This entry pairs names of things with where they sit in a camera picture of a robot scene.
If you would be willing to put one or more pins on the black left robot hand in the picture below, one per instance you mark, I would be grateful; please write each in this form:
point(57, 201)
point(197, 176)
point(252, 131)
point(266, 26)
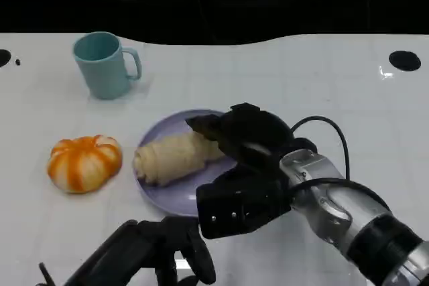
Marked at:
point(134, 252)

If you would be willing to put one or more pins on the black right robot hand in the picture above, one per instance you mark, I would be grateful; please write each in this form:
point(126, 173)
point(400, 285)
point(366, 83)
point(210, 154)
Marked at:
point(254, 132)

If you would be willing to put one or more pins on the beige towel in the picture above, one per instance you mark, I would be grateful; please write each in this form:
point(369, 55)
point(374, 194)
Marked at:
point(174, 160)

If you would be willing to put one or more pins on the lilac plate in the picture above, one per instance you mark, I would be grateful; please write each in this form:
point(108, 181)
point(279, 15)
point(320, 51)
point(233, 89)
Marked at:
point(181, 199)

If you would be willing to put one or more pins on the orange and white bread roll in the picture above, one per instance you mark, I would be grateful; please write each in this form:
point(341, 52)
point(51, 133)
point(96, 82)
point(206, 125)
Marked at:
point(83, 163)

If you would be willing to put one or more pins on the pale green mug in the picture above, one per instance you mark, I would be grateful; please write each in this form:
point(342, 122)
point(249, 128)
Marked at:
point(104, 68)

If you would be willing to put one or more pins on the large black table grommet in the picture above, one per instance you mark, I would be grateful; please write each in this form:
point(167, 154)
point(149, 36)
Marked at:
point(4, 58)
point(405, 61)

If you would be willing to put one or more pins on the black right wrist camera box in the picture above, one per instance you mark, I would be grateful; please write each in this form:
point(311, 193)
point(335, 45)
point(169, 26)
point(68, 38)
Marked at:
point(241, 202)

